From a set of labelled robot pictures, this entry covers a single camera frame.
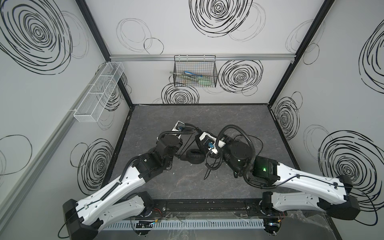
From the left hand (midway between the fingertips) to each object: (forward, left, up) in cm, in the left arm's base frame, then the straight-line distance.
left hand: (172, 130), depth 71 cm
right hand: (-6, -17, +9) cm, 20 cm away
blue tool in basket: (+38, -7, +6) cm, 39 cm away
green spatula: (+32, -14, +5) cm, 35 cm away
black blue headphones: (-8, -12, -11) cm, 18 cm away
